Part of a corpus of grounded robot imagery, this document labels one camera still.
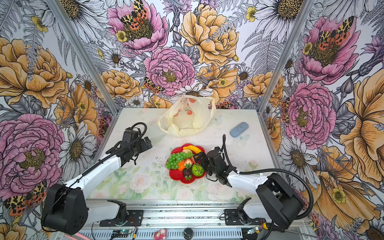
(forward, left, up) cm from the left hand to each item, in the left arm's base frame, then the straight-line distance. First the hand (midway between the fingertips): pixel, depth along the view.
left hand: (143, 148), depth 88 cm
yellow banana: (+2, -28, -4) cm, 29 cm away
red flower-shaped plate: (-13, -20, -8) cm, 25 cm away
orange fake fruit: (-9, -22, -5) cm, 24 cm away
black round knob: (-41, -27, +1) cm, 48 cm away
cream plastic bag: (+36, -25, -10) cm, 45 cm away
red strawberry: (-9, -26, -1) cm, 27 cm away
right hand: (-8, -31, -5) cm, 32 cm away
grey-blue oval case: (+19, -60, -8) cm, 64 cm away
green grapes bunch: (-5, -18, -3) cm, 19 cm away
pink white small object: (-40, -14, -7) cm, 43 cm away
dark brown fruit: (-13, -26, -4) cm, 29 cm away
